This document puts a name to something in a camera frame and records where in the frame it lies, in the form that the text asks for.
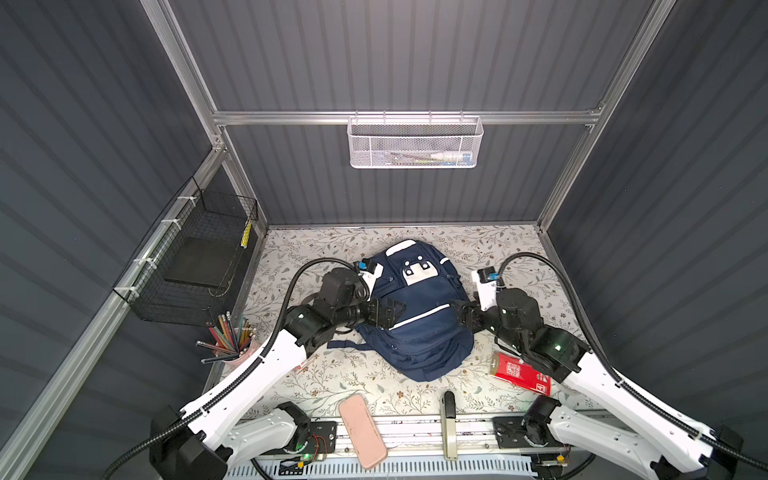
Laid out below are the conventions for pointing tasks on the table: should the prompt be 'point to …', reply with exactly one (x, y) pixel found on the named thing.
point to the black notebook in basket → (200, 262)
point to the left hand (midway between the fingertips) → (393, 302)
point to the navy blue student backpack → (426, 342)
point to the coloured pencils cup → (232, 343)
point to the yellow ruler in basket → (245, 234)
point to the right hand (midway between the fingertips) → (465, 300)
